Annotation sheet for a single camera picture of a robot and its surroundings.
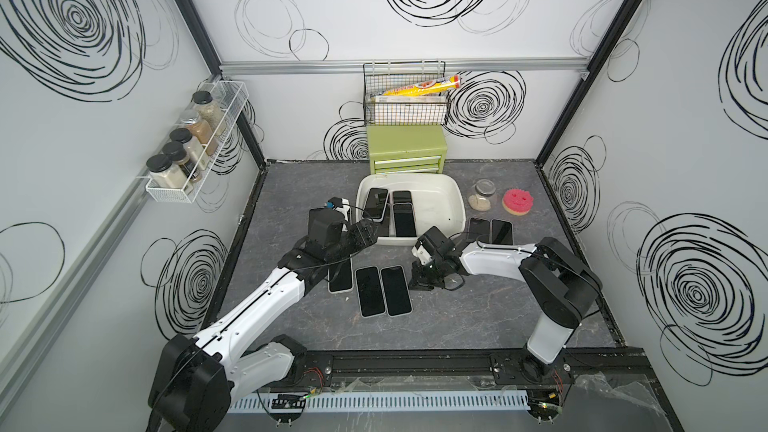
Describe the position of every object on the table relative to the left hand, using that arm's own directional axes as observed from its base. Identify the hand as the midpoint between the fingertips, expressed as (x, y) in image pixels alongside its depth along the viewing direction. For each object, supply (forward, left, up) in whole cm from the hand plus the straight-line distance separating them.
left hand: (374, 229), depth 79 cm
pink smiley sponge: (+22, -49, -15) cm, 56 cm away
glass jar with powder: (+21, -35, -11) cm, 42 cm away
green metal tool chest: (+33, -9, 0) cm, 34 cm away
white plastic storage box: (+24, -22, -17) cm, 36 cm away
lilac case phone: (+20, +1, -15) cm, 25 cm away
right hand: (-8, -10, -18) cm, 22 cm away
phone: (-9, -7, -19) cm, 22 cm away
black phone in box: (+14, -9, -16) cm, 23 cm away
